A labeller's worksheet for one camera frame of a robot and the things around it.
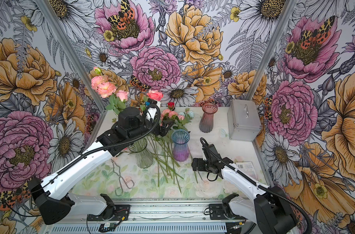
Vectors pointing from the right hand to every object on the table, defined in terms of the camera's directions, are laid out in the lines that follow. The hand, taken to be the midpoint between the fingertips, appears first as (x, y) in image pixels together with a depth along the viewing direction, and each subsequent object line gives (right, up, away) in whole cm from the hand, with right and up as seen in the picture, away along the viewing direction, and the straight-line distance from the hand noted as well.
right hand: (199, 168), depth 85 cm
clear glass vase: (-32, +5, +2) cm, 33 cm away
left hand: (-18, +27, -16) cm, 36 cm away
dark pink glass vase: (+6, +26, +14) cm, 30 cm away
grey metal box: (+30, +28, +9) cm, 42 cm away
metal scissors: (-40, -9, -1) cm, 41 cm away
